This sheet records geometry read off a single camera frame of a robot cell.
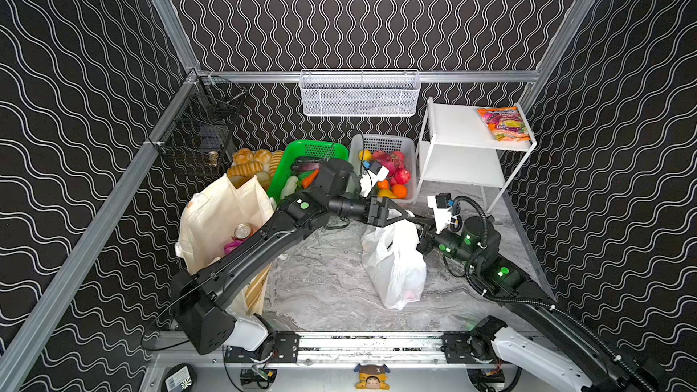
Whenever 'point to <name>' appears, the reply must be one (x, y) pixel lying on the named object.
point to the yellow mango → (386, 192)
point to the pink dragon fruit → (393, 161)
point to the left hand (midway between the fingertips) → (405, 214)
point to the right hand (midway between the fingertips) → (404, 220)
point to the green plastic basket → (301, 149)
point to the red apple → (402, 176)
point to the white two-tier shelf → (456, 147)
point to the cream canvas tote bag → (209, 219)
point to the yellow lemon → (367, 154)
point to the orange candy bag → (505, 123)
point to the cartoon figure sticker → (372, 377)
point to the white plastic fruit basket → (373, 142)
